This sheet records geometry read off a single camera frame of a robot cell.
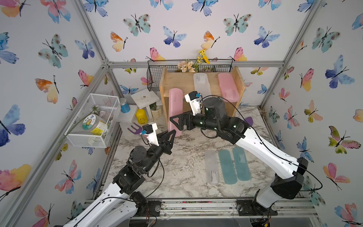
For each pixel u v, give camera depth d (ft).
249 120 3.67
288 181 1.35
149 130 1.76
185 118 1.76
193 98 1.77
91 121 2.07
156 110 3.52
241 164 2.91
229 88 2.21
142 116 3.33
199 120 1.76
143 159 1.49
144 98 3.13
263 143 1.44
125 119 3.08
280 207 2.47
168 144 1.79
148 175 1.84
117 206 1.51
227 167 2.92
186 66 2.70
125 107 3.07
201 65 2.99
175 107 1.97
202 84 2.33
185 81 2.47
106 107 2.62
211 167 2.91
